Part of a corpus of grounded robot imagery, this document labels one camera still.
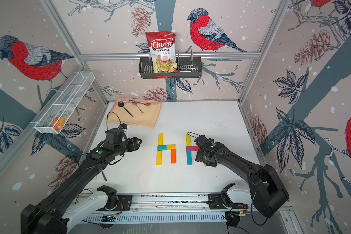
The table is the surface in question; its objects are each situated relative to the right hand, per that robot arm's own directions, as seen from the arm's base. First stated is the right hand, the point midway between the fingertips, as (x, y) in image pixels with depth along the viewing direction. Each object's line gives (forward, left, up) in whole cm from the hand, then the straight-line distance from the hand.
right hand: (202, 158), depth 86 cm
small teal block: (+7, +26, -2) cm, 27 cm away
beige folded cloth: (+31, +39, -2) cm, 49 cm away
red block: (-3, +5, +18) cm, 19 cm away
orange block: (+2, +18, -3) cm, 18 cm away
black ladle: (+44, +64, 0) cm, 78 cm away
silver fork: (+45, +53, 0) cm, 70 cm away
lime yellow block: (+13, +9, -3) cm, 16 cm away
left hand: (+5, +36, +14) cm, 39 cm away
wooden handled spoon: (+45, +43, -1) cm, 63 cm away
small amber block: (+7, +21, -1) cm, 22 cm away
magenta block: (+7, +7, -2) cm, 10 cm away
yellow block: (+13, +28, -2) cm, 31 cm away
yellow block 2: (0, +27, -3) cm, 27 cm away
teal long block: (+2, +8, -3) cm, 9 cm away
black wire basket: (+49, +10, +31) cm, 59 cm away
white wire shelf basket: (+13, +77, +29) cm, 84 cm away
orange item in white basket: (+1, +70, +31) cm, 77 cm away
